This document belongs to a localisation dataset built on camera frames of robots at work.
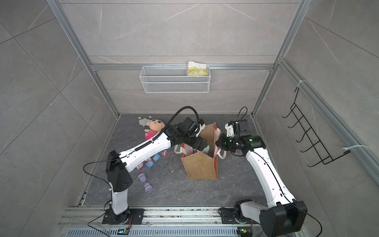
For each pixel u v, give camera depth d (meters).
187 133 0.61
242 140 0.52
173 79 1.01
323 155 0.61
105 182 0.51
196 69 0.86
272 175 0.43
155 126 1.04
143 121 1.10
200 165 0.77
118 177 0.53
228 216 0.73
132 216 0.73
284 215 0.37
